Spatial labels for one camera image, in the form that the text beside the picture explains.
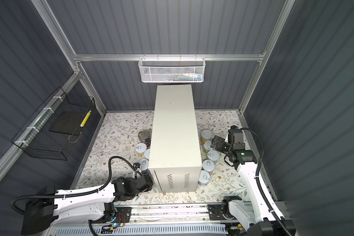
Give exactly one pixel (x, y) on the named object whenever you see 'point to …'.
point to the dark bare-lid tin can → (144, 137)
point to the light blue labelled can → (144, 164)
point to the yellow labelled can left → (140, 148)
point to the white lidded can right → (213, 155)
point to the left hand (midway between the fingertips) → (146, 182)
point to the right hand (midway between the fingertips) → (221, 143)
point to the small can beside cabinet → (147, 154)
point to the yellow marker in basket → (85, 119)
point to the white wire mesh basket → (172, 71)
